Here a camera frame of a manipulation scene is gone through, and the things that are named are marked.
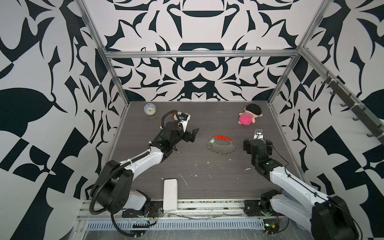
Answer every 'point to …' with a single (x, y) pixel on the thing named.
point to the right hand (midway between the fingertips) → (258, 139)
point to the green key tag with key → (213, 141)
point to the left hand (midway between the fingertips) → (191, 122)
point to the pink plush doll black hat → (252, 111)
